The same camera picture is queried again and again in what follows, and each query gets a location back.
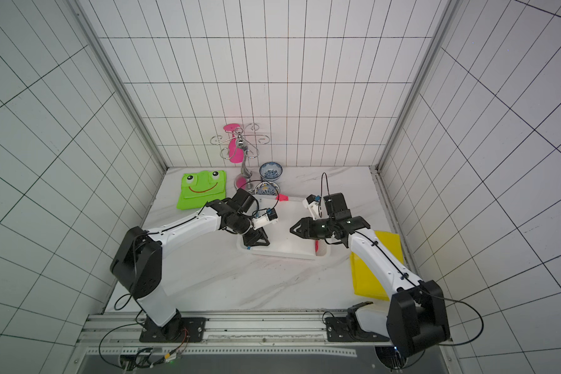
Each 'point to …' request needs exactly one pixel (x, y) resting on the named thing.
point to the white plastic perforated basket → (245, 249)
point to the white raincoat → (282, 241)
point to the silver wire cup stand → (241, 144)
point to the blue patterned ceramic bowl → (270, 171)
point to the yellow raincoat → (365, 282)
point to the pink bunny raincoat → (320, 247)
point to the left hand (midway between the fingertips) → (260, 242)
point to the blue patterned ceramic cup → (267, 188)
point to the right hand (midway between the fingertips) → (287, 231)
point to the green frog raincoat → (199, 188)
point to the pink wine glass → (236, 153)
